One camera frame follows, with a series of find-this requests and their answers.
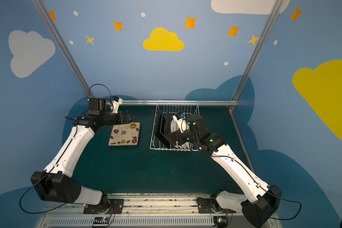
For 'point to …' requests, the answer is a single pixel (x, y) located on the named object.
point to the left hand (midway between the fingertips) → (129, 115)
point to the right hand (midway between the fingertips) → (174, 130)
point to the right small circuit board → (220, 222)
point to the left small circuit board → (101, 220)
